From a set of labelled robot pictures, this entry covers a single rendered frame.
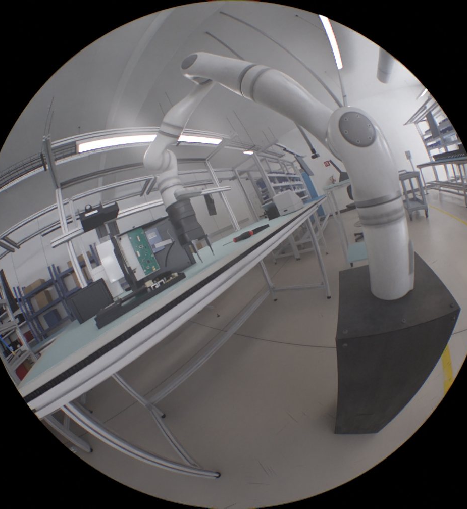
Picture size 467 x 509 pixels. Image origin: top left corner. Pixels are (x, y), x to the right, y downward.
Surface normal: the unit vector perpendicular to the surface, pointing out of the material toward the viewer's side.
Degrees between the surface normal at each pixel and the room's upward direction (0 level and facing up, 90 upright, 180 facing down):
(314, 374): 0
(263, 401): 0
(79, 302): 90
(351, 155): 94
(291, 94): 122
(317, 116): 108
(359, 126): 92
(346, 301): 0
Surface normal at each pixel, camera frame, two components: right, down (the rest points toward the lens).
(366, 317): -0.40, -0.90
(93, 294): 0.68, -0.18
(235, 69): -0.56, 0.39
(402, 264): -0.27, 0.28
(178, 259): 0.33, 0.02
